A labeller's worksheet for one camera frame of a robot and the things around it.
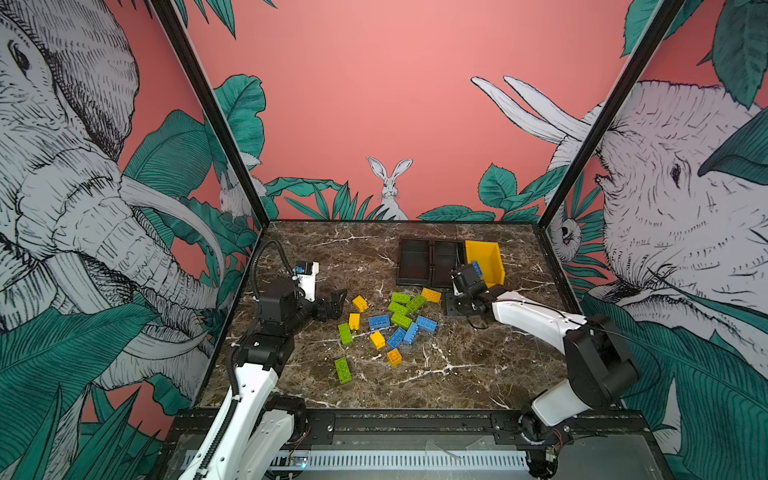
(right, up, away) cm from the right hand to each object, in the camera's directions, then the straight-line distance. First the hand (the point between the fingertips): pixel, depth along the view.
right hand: (447, 299), depth 91 cm
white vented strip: (-14, -35, -21) cm, 43 cm away
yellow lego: (-28, -2, +5) cm, 28 cm away
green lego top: (-14, -1, +7) cm, 16 cm away
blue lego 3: (+13, +9, +14) cm, 21 cm away
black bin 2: (-9, +13, +23) cm, 28 cm away
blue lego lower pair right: (-12, -10, -3) cm, 16 cm away
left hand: (-33, +6, -16) cm, 37 cm away
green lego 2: (-15, -4, +5) cm, 16 cm away
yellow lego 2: (-21, -12, -3) cm, 25 cm away
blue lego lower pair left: (-16, -12, -1) cm, 20 cm away
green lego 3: (-14, -7, +1) cm, 16 cm away
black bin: (+2, +13, +13) cm, 19 cm away
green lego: (-31, -18, -9) cm, 37 cm away
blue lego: (-21, -7, +2) cm, 22 cm away
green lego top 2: (-9, -2, +7) cm, 12 cm away
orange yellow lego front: (-16, -15, -7) cm, 24 cm away
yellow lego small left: (-29, -7, 0) cm, 30 cm away
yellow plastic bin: (+19, +13, +18) cm, 29 cm away
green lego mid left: (-32, -10, 0) cm, 33 cm away
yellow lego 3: (-4, 0, +7) cm, 8 cm away
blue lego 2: (-6, -8, +1) cm, 10 cm away
